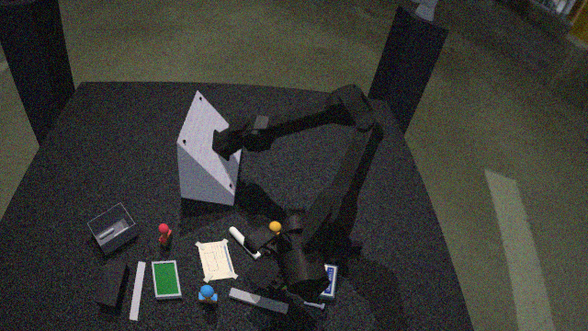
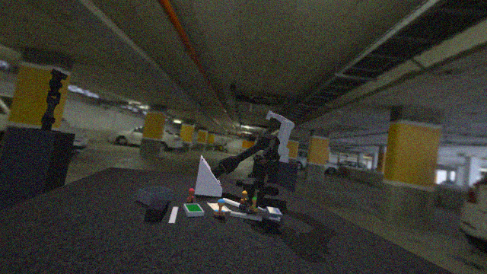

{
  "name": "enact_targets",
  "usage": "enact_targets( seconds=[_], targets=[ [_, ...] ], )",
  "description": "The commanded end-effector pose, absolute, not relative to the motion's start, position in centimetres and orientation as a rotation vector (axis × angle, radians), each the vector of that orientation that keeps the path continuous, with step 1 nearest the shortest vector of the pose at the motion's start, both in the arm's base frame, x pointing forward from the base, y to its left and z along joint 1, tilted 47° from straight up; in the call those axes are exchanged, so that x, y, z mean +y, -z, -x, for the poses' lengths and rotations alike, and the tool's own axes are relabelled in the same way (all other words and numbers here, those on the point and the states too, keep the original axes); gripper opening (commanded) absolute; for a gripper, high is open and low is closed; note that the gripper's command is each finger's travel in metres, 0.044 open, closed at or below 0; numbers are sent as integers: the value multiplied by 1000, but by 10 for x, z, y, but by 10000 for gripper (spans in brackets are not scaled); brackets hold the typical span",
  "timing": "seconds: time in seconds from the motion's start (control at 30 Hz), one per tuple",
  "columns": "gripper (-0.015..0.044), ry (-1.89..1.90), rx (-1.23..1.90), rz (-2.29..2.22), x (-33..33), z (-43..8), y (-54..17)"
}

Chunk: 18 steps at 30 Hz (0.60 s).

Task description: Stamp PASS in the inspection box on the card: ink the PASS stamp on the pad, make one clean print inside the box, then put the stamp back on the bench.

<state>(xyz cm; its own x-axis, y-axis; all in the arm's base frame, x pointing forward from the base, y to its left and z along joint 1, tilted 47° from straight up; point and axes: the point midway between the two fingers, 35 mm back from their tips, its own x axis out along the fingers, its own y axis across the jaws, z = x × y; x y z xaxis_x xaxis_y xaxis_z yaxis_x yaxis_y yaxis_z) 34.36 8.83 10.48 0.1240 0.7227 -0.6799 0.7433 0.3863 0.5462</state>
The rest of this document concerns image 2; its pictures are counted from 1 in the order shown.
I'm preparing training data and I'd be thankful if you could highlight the cream paper card taped down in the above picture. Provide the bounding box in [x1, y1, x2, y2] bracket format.
[207, 202, 232, 211]

